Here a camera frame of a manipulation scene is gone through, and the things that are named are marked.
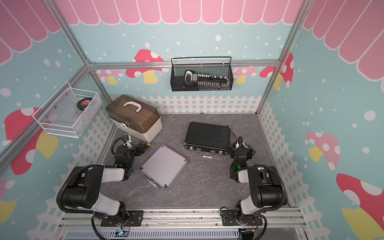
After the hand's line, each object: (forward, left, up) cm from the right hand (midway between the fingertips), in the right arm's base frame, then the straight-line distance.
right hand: (241, 144), depth 93 cm
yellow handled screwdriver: (+4, +60, -5) cm, 60 cm away
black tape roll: (+9, +87, +27) cm, 92 cm away
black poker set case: (+8, +20, -5) cm, 22 cm away
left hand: (+1, +66, +1) cm, 66 cm away
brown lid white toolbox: (+13, +65, +13) cm, 67 cm away
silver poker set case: (-12, +49, -8) cm, 51 cm away
